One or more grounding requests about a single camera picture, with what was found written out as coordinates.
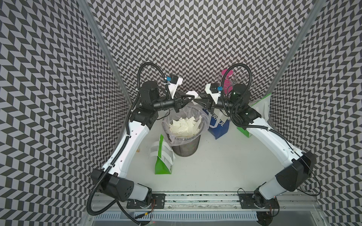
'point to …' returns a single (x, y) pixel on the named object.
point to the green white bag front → (162, 165)
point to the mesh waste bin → (185, 151)
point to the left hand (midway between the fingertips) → (193, 98)
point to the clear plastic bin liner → (186, 111)
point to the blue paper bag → (219, 122)
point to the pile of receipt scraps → (186, 126)
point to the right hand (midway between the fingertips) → (195, 98)
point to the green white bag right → (262, 107)
